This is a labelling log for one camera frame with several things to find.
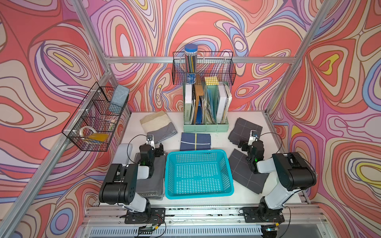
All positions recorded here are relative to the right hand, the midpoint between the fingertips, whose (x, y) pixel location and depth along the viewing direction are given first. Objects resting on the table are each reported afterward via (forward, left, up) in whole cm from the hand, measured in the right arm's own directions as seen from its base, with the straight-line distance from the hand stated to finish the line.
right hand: (248, 140), depth 96 cm
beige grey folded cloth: (+19, +61, -3) cm, 64 cm away
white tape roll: (-11, +87, +29) cm, 93 cm away
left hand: (-1, +61, +2) cm, 61 cm away
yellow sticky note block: (+26, +24, +29) cm, 46 cm away
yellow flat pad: (-8, +84, +21) cm, 87 cm away
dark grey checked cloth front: (-21, +8, -5) cm, 22 cm away
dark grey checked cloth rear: (+12, 0, -5) cm, 13 cm away
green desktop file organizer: (+16, +27, +17) cm, 35 cm away
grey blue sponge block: (+13, +77, +30) cm, 83 cm away
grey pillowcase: (-27, +59, -3) cm, 65 cm away
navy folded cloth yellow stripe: (+4, +35, -4) cm, 35 cm away
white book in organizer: (+20, +16, +15) cm, 30 cm away
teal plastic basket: (-19, +37, -6) cm, 42 cm away
